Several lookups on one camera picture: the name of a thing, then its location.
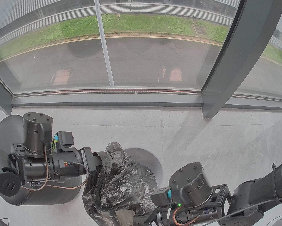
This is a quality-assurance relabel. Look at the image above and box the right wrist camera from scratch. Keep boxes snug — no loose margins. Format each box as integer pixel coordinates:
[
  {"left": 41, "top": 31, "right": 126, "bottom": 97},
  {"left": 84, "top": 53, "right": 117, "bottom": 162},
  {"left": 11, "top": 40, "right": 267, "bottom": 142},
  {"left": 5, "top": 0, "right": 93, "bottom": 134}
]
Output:
[{"left": 150, "top": 185, "right": 175, "bottom": 209}]

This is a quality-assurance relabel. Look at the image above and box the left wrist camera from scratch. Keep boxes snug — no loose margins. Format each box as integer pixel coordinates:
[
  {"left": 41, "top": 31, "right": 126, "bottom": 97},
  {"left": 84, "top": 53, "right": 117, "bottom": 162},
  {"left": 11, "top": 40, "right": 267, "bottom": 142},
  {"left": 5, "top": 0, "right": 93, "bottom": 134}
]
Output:
[{"left": 53, "top": 130, "right": 82, "bottom": 155}]

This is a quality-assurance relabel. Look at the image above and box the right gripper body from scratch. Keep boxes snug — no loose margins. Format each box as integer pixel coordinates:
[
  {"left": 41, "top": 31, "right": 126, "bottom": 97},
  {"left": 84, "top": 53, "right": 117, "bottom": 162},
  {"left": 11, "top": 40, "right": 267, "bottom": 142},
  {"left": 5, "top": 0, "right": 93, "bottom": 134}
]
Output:
[{"left": 132, "top": 205, "right": 189, "bottom": 226}]

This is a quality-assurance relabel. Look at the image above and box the grey trash bin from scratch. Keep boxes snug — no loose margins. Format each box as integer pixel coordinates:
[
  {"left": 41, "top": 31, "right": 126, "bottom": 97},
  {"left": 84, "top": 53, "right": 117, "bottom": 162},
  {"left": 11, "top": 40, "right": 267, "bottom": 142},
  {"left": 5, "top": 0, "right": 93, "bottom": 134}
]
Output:
[{"left": 122, "top": 147, "right": 166, "bottom": 190}]

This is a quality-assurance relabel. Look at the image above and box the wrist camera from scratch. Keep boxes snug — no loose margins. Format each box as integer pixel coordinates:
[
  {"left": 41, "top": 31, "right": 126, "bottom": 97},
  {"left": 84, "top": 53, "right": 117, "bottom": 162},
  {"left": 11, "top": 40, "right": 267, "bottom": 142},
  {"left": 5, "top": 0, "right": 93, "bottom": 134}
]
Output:
[
  {"left": 53, "top": 130, "right": 82, "bottom": 155},
  {"left": 150, "top": 185, "right": 175, "bottom": 209}
]

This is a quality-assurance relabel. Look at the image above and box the black plastic bag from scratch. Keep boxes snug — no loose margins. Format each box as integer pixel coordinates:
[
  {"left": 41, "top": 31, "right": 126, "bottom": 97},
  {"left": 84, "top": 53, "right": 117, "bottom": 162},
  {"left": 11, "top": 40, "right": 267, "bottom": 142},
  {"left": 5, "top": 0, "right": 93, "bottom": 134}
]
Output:
[{"left": 81, "top": 140, "right": 161, "bottom": 226}]

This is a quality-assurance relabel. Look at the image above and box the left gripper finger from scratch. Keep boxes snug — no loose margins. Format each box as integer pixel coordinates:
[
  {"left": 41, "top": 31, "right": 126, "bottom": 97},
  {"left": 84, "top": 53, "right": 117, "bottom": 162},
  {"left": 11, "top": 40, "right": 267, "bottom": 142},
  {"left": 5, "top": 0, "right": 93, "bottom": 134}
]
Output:
[{"left": 91, "top": 151, "right": 109, "bottom": 169}]

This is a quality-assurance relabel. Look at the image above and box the dark grey round chair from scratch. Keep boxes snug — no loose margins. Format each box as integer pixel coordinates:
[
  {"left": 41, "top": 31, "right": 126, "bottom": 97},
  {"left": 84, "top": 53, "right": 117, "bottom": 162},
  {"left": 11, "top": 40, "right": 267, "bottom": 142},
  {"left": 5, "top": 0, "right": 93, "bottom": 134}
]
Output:
[{"left": 0, "top": 113, "right": 86, "bottom": 209}]

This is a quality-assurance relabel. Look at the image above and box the window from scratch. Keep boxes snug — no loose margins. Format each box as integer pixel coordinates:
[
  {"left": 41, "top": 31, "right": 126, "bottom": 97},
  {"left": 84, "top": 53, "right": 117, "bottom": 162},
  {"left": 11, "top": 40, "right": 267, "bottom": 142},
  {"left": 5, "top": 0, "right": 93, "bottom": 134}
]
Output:
[{"left": 0, "top": 0, "right": 282, "bottom": 130}]

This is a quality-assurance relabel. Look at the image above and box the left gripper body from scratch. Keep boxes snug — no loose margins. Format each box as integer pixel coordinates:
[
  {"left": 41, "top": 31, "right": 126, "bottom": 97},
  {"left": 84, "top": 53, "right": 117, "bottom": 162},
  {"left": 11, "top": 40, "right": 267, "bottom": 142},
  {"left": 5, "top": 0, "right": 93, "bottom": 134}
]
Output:
[{"left": 48, "top": 145, "right": 99, "bottom": 186}]

